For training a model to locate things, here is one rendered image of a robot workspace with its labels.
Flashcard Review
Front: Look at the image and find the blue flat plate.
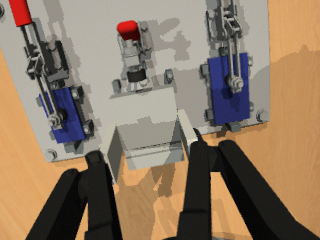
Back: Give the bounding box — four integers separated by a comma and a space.
207, 52, 250, 125

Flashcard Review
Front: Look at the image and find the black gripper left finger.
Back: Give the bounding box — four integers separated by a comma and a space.
25, 122, 123, 240

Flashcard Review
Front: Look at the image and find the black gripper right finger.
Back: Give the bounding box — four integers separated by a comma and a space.
176, 109, 320, 240

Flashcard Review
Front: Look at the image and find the blue rectangular plate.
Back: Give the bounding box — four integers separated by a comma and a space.
51, 84, 88, 144

